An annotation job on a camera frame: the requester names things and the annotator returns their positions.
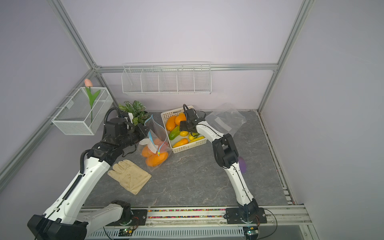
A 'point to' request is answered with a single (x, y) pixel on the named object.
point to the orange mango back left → (170, 123)
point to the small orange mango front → (182, 141)
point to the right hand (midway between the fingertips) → (184, 126)
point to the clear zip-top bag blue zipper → (153, 147)
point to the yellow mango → (200, 138)
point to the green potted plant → (140, 116)
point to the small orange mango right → (146, 152)
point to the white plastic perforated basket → (178, 140)
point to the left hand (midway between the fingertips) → (150, 128)
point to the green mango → (174, 132)
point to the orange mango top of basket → (181, 117)
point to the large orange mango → (153, 159)
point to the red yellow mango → (162, 145)
